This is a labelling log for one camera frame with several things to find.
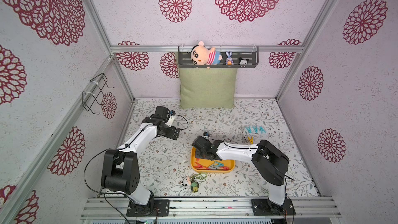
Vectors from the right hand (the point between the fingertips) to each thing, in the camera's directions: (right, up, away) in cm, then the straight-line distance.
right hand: (195, 151), depth 91 cm
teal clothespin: (+35, +12, +12) cm, 39 cm away
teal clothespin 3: (+44, +12, +12) cm, 47 cm away
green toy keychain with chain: (-1, -14, -11) cm, 18 cm away
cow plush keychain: (-5, -13, -11) cm, 18 cm away
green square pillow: (+8, +39, +10) cm, 41 cm away
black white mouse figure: (+28, +53, +1) cm, 60 cm away
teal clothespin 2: (+40, +12, +12) cm, 43 cm away
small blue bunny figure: (+19, +53, -1) cm, 57 cm away
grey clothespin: (+31, +13, +12) cm, 35 cm away
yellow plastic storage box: (+20, -6, -5) cm, 21 cm away
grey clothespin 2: (+30, +7, +7) cm, 32 cm away
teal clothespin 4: (+13, -6, -3) cm, 15 cm away
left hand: (-15, +11, -1) cm, 19 cm away
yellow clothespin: (+35, +5, +7) cm, 36 cm away
